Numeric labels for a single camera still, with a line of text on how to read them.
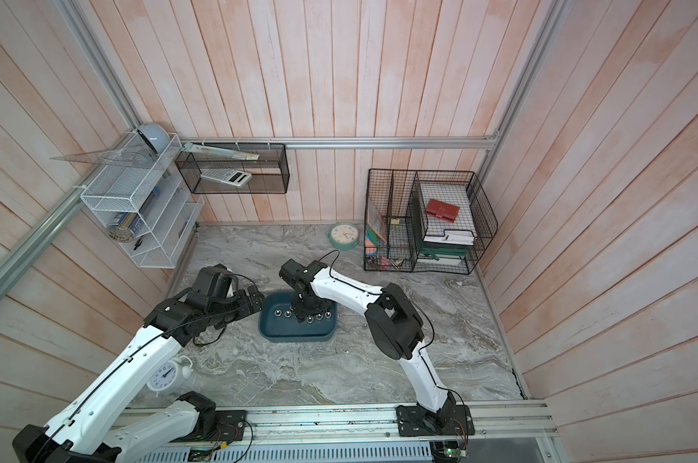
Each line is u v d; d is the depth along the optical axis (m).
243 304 0.67
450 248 0.96
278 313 0.93
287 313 0.93
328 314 0.90
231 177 0.98
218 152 0.90
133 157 0.86
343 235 1.14
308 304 0.78
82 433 0.38
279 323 0.91
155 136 0.85
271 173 1.07
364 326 0.91
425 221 0.94
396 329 0.54
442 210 0.93
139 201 0.70
